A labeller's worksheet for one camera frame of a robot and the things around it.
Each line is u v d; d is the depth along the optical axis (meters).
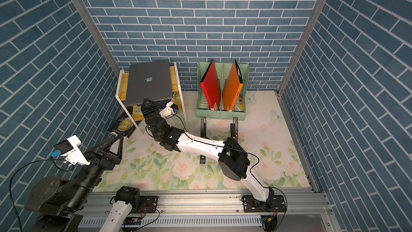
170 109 0.71
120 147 0.48
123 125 1.00
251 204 0.73
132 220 0.72
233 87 0.84
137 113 0.87
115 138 0.48
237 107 1.11
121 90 0.75
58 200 0.34
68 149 0.42
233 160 0.50
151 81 0.79
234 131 1.00
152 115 0.57
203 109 1.12
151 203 0.72
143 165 0.86
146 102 0.70
